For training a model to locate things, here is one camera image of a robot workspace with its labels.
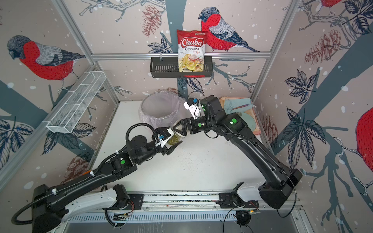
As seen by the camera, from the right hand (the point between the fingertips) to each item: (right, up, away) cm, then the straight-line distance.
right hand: (180, 125), depth 64 cm
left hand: (-2, -3, +3) cm, 4 cm away
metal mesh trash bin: (-19, +8, +44) cm, 48 cm away
